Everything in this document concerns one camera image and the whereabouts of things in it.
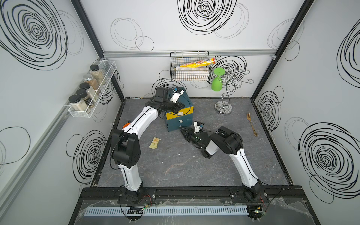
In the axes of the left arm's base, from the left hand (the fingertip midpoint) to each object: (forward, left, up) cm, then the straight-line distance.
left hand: (182, 106), depth 87 cm
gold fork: (+8, -52, -21) cm, 57 cm away
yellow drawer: (0, -2, -5) cm, 6 cm away
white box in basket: (+15, -6, +13) cm, 21 cm away
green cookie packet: (-16, +18, -21) cm, 31 cm away
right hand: (-8, +1, -15) cm, 17 cm away
